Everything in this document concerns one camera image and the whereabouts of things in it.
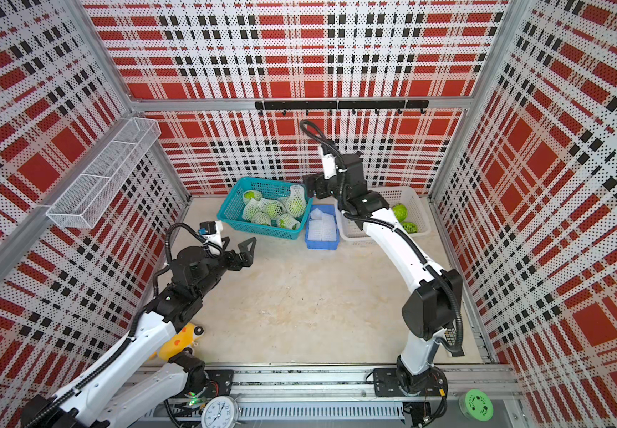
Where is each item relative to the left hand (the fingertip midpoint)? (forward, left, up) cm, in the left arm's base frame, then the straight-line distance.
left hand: (245, 238), depth 77 cm
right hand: (+16, -22, +11) cm, 30 cm away
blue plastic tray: (+12, -22, -22) cm, 34 cm away
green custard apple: (+24, -12, -13) cm, 30 cm away
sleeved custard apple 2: (+27, -1, -18) cm, 33 cm away
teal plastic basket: (+25, +16, -19) cm, 36 cm away
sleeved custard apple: (+35, +9, -17) cm, 40 cm away
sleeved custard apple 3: (+20, -9, -17) cm, 28 cm away
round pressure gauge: (-40, +4, -20) cm, 45 cm away
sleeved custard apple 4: (+22, +2, -17) cm, 28 cm away
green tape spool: (-39, -62, -19) cm, 75 cm away
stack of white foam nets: (+20, -22, -20) cm, 36 cm away
